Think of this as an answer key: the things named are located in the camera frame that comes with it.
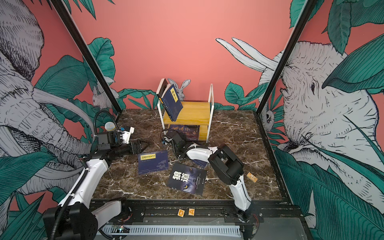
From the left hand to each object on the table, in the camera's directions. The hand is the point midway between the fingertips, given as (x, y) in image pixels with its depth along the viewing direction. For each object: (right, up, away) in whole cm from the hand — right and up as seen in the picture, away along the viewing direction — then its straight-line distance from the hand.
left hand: (143, 142), depth 79 cm
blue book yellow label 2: (0, -14, +14) cm, 20 cm away
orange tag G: (+21, -35, -5) cm, 41 cm away
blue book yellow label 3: (+31, -15, +14) cm, 37 cm away
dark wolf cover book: (+23, -22, +6) cm, 33 cm away
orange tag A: (+26, -35, -4) cm, 44 cm away
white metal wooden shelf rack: (+26, +17, +14) cm, 34 cm away
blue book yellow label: (+14, +22, +5) cm, 27 cm away
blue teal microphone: (-19, +9, +1) cm, 21 cm away
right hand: (+18, +6, +15) cm, 24 cm away
